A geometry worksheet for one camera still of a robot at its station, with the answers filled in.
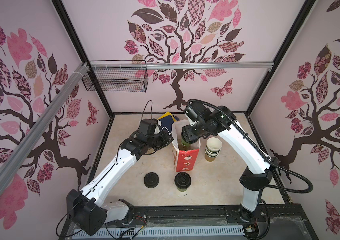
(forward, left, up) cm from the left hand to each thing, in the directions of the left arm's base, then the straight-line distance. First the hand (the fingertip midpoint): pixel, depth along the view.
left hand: (174, 141), depth 74 cm
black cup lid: (-15, -4, -13) cm, 20 cm away
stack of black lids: (-12, +13, -23) cm, 29 cm away
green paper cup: (-3, -5, +2) cm, 6 cm away
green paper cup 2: (-17, -4, -23) cm, 29 cm away
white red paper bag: (-7, -6, -4) cm, 10 cm away
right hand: (+1, -7, +6) cm, 10 cm away
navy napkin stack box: (+32, +5, -20) cm, 38 cm away
